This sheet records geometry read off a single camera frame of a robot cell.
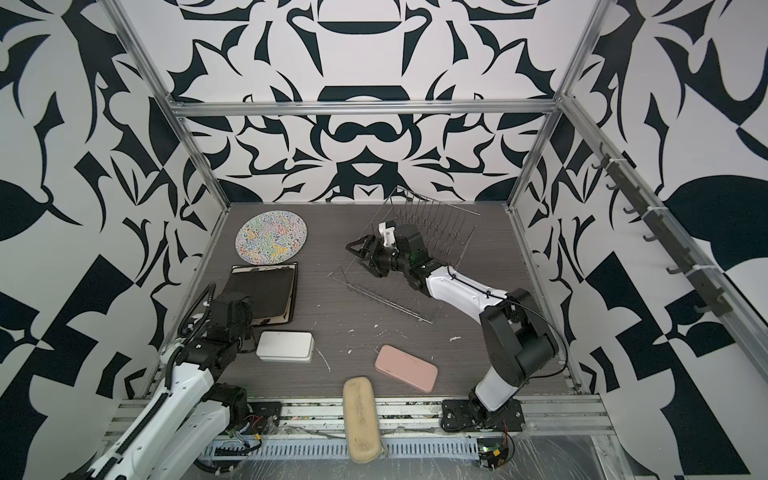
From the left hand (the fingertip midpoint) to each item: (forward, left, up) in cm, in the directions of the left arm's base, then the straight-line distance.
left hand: (246, 294), depth 81 cm
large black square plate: (+9, -1, -13) cm, 16 cm away
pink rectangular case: (-18, -42, -10) cm, 47 cm away
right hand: (+7, -28, +9) cm, 31 cm away
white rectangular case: (-11, -9, -11) cm, 18 cm away
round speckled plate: (+29, +3, -12) cm, 32 cm away
